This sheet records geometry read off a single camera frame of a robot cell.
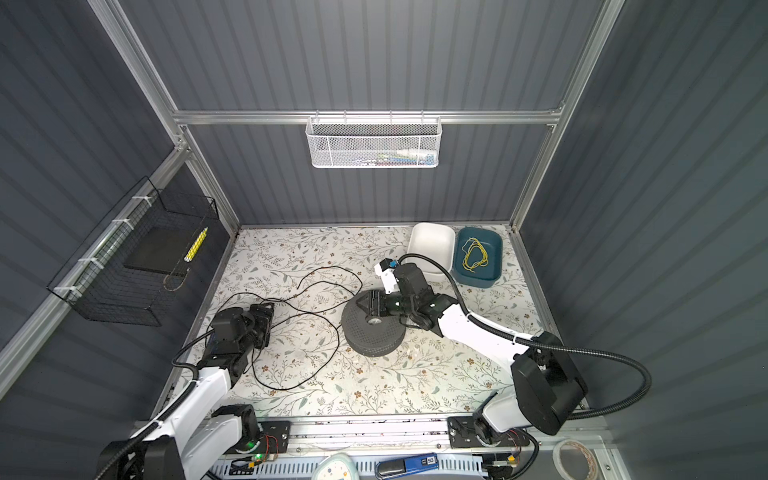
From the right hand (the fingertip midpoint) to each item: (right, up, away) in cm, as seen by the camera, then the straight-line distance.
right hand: (366, 305), depth 80 cm
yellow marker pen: (-45, +16, -2) cm, 47 cm away
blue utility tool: (+10, -34, -13) cm, 38 cm away
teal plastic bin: (+39, +13, +30) cm, 50 cm away
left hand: (-28, -3, +7) cm, 29 cm away
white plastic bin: (+24, +19, +33) cm, 45 cm away
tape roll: (+46, -34, -10) cm, 58 cm away
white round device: (-5, -35, -12) cm, 37 cm away
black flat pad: (-52, +15, -4) cm, 54 cm away
